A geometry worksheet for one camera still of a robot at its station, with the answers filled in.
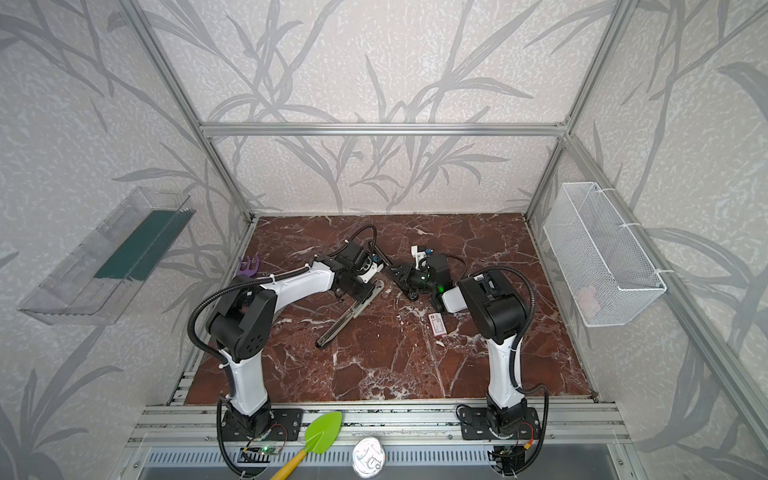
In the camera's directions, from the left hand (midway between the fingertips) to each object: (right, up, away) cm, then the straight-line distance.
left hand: (372, 283), depth 96 cm
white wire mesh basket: (+52, +6, -35) cm, 63 cm away
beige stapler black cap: (-5, -8, -4) cm, 10 cm away
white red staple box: (+21, -12, -5) cm, 24 cm away
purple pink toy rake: (-45, +4, +9) cm, 46 cm away
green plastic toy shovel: (-10, -34, -23) cm, 43 cm away
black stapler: (+9, +4, -8) cm, 12 cm away
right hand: (+5, +7, -2) cm, 9 cm away
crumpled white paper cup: (+2, -34, -30) cm, 46 cm away
